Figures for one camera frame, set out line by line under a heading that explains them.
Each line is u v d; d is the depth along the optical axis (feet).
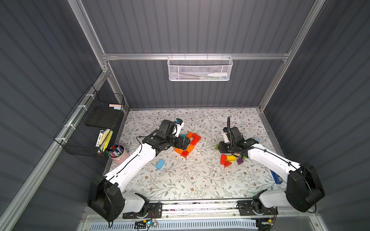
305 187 1.38
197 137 3.31
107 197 1.20
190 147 3.16
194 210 2.47
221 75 2.84
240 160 2.92
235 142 2.19
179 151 3.10
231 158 2.92
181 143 2.29
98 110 2.59
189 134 3.36
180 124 2.35
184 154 3.06
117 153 2.71
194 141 3.24
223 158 2.99
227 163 2.92
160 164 2.91
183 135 3.42
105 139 2.03
